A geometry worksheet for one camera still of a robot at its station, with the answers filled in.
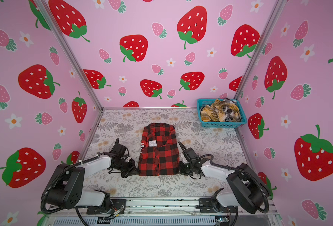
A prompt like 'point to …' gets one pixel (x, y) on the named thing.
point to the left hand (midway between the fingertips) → (140, 170)
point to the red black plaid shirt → (159, 153)
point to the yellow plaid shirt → (225, 110)
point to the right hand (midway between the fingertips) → (174, 171)
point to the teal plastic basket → (202, 102)
